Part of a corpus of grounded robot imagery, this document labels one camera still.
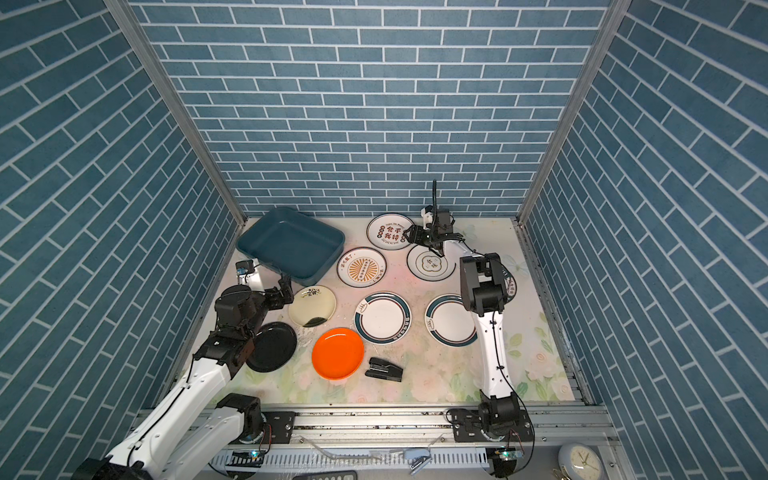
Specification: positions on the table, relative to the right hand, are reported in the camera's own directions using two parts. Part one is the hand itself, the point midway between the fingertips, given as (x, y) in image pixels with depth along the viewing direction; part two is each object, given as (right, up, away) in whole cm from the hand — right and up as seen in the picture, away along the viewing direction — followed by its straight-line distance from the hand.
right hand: (408, 231), depth 111 cm
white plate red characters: (-9, 0, +5) cm, 11 cm away
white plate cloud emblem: (+6, -13, -5) cm, 15 cm away
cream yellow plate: (-32, -24, -16) cm, 43 cm away
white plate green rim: (-9, -29, -17) cm, 35 cm away
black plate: (-39, -34, -27) cm, 59 cm away
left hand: (-37, -14, -31) cm, 50 cm away
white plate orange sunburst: (-17, -13, -6) cm, 22 cm away
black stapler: (-8, -40, -29) cm, 50 cm away
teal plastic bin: (-44, -4, +1) cm, 45 cm away
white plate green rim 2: (+12, -30, -16) cm, 36 cm away
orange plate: (-22, -37, -24) cm, 50 cm away
